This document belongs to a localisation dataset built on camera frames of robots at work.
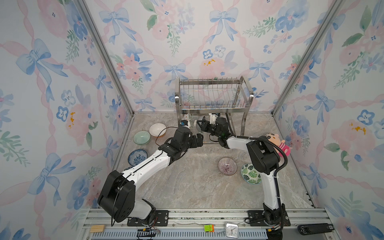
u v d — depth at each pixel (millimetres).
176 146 628
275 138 950
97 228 714
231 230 694
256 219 733
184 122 733
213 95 1125
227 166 901
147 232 731
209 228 694
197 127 970
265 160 576
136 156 922
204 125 913
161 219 740
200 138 781
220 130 804
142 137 1008
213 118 897
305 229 680
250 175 878
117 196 409
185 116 1004
